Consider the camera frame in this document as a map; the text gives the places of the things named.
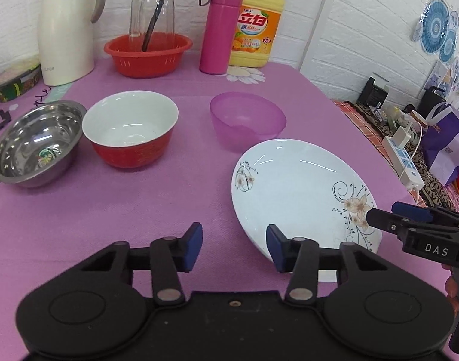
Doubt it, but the red white ceramic bowl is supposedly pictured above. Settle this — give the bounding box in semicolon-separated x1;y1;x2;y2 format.
82;91;179;170

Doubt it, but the purple plastic bowl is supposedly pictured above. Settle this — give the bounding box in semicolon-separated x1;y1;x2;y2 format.
209;91;286;153

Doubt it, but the right hand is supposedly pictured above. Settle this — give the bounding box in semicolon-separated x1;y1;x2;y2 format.
441;262;459;316

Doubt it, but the plaid cloth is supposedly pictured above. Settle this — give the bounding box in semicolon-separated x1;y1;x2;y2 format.
332;98;459;211

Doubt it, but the white floral plate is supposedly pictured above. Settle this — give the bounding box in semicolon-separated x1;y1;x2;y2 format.
230;137;384;283

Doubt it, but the white power strip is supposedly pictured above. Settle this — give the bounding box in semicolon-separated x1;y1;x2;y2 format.
382;136;424;193

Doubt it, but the purple shopping bag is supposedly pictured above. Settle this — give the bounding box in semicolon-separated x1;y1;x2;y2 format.
421;102;459;185

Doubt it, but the purple floral tablecloth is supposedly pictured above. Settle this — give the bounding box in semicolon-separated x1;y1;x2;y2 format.
0;55;411;360

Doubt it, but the white charger plug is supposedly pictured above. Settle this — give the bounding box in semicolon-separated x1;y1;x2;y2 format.
392;125;412;147

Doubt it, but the black box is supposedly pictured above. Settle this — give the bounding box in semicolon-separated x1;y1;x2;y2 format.
356;74;389;108

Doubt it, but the stainless steel bowl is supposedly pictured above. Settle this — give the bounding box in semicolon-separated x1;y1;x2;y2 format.
0;100;87;188

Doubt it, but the red plastic colander basket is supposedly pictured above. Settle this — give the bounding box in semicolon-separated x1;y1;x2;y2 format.
104;32;193;78

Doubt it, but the black stirring stick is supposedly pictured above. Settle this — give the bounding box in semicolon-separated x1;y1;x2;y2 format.
141;0;165;52

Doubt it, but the pink thermos bottle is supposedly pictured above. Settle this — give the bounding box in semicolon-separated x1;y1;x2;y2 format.
198;0;242;75

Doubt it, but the yellow detergent bottle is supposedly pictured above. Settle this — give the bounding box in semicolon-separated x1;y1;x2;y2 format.
229;0;285;69

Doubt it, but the instant noodle bowl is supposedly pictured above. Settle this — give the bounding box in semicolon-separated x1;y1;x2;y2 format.
0;64;41;103

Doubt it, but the cream thermos jug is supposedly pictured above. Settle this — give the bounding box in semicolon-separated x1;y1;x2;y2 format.
38;0;106;86

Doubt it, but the glass pitcher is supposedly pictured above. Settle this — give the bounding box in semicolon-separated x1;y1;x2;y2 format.
128;0;176;51

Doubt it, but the blue patterned wall decoration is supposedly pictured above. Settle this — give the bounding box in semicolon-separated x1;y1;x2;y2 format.
410;0;459;63

